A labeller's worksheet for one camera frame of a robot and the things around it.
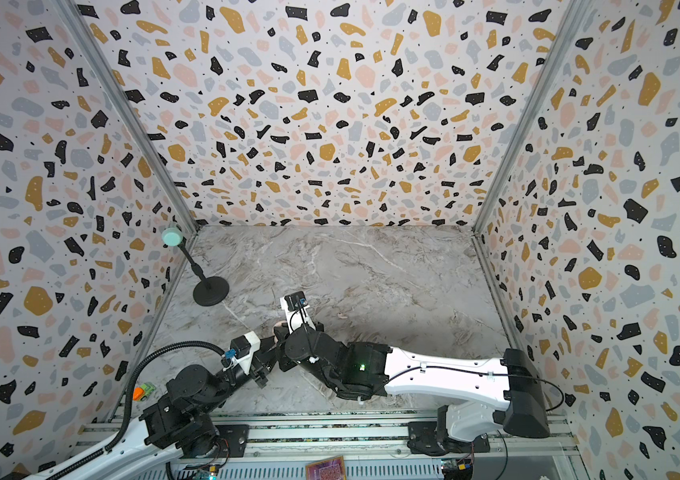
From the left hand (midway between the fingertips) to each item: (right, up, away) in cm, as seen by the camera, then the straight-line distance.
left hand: (286, 336), depth 67 cm
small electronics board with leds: (-19, -33, +3) cm, 38 cm away
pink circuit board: (+10, -31, +2) cm, 33 cm away
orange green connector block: (-41, -18, +11) cm, 46 cm away
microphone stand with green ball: (-34, +6, +33) cm, 48 cm away
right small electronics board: (+40, -33, +5) cm, 52 cm away
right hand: (-2, +3, -4) cm, 5 cm away
